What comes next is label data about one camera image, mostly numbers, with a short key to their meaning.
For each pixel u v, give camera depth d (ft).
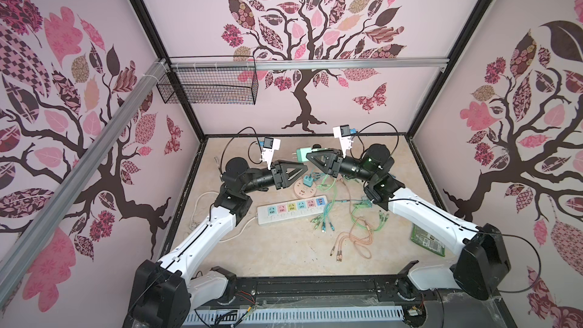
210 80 3.11
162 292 1.28
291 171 2.25
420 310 2.38
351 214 3.02
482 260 1.32
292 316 2.29
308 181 3.11
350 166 2.00
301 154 2.08
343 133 1.98
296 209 2.95
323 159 2.14
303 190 3.13
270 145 2.00
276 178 1.93
